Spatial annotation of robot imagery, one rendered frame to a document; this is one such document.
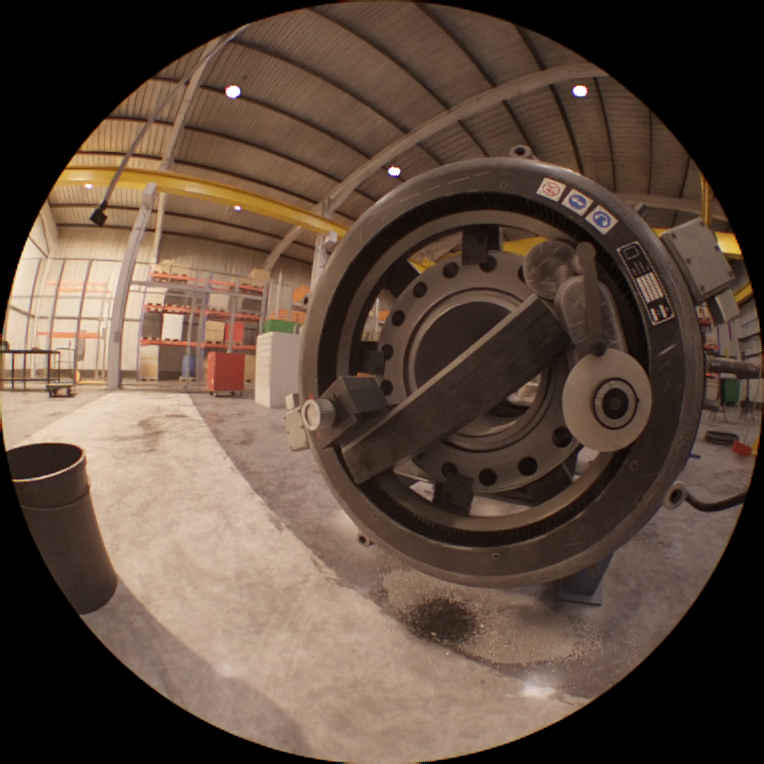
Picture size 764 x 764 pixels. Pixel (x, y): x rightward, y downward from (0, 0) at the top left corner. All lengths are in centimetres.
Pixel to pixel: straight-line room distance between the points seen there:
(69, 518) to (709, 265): 116
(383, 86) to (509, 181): 809
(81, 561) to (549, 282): 104
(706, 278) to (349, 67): 816
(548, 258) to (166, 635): 101
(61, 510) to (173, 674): 39
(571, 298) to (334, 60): 804
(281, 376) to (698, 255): 421
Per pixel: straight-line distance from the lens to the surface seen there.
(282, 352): 416
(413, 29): 803
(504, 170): 45
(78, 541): 77
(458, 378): 33
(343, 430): 37
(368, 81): 839
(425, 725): 61
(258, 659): 68
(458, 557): 43
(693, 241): 47
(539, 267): 41
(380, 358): 57
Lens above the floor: 58
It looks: 2 degrees down
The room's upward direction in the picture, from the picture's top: 3 degrees clockwise
